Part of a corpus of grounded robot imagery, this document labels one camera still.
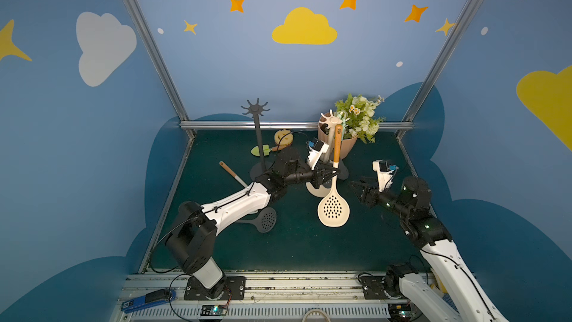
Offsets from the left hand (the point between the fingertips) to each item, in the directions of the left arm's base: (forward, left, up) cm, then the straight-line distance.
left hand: (341, 170), depth 71 cm
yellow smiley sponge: (+37, +21, -26) cm, 50 cm away
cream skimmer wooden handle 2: (+20, +47, -29) cm, 59 cm away
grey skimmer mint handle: (-6, +26, -28) cm, 38 cm away
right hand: (0, -7, -4) cm, 8 cm away
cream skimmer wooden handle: (-8, +1, -12) cm, 14 cm away
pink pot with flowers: (+28, -12, -3) cm, 30 cm away
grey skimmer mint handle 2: (+22, -10, -32) cm, 40 cm away
